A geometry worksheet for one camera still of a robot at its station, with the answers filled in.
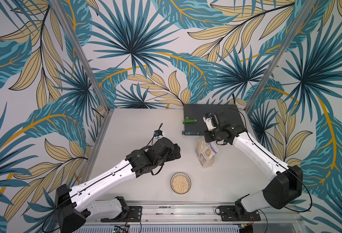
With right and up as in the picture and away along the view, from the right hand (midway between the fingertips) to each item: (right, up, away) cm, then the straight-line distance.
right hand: (197, 137), depth 81 cm
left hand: (-14, -7, -9) cm, 18 cm away
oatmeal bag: (+5, -8, 0) cm, 10 cm away
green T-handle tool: (-3, +10, +25) cm, 27 cm away
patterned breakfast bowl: (-10, -25, -2) cm, 27 cm away
